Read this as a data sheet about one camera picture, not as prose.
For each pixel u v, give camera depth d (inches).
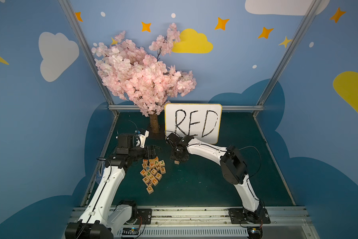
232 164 22.3
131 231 28.5
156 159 36.6
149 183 32.5
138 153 25.9
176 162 36.3
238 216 29.3
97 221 15.2
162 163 35.7
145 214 29.8
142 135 27.2
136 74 24.2
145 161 35.7
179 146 26.6
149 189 31.7
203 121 35.7
